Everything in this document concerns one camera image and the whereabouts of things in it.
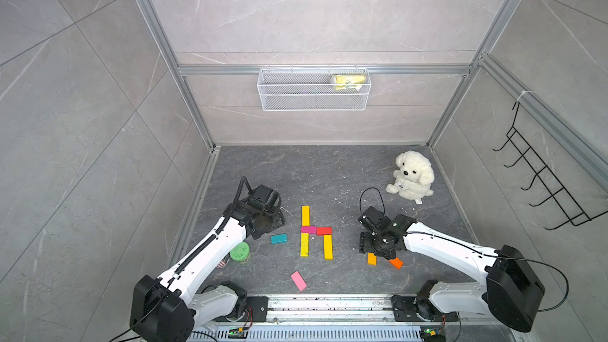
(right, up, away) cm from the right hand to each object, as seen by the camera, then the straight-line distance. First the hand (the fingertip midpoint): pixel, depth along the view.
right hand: (369, 249), depth 83 cm
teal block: (-33, +2, +6) cm, 34 cm away
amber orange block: (+1, -4, 0) cm, 4 cm away
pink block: (-25, -9, -4) cm, 27 cm away
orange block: (+10, -4, -1) cm, 11 cm away
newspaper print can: (-51, -4, -2) cm, 51 cm away
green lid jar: (-46, 0, -1) cm, 46 cm away
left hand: (-32, +11, -2) cm, 34 cm away
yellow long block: (-23, +10, +11) cm, 27 cm away
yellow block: (-14, 0, +3) cm, 15 cm away
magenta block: (-22, +5, +8) cm, 24 cm away
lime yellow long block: (-23, 0, +4) cm, 24 cm away
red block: (-16, +5, +8) cm, 18 cm away
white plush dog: (+19, +25, +6) cm, 32 cm away
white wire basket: (-19, +63, +17) cm, 68 cm away
